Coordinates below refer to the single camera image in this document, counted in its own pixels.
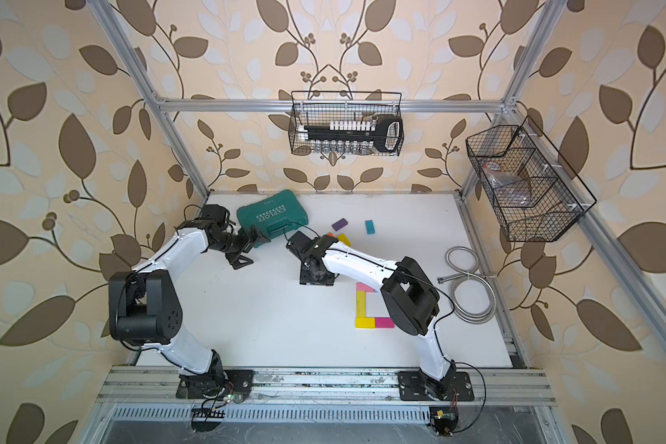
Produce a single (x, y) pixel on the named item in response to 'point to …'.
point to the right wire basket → (533, 193)
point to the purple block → (339, 224)
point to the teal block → (370, 228)
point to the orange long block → (330, 234)
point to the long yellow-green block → (361, 303)
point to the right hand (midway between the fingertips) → (313, 279)
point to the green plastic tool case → (275, 215)
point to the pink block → (360, 287)
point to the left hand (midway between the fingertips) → (258, 244)
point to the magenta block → (384, 323)
